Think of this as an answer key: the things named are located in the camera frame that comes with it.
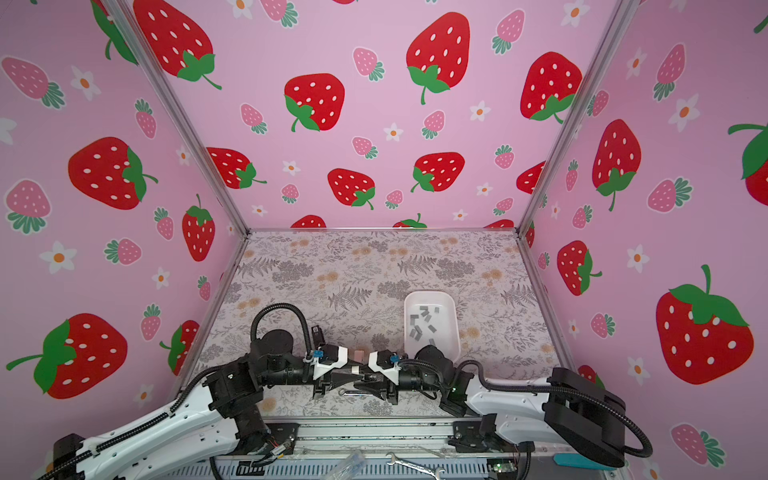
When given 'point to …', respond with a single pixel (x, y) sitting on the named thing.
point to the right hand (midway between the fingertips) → (356, 378)
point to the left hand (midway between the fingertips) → (360, 369)
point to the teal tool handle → (577, 460)
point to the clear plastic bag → (346, 468)
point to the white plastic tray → (431, 319)
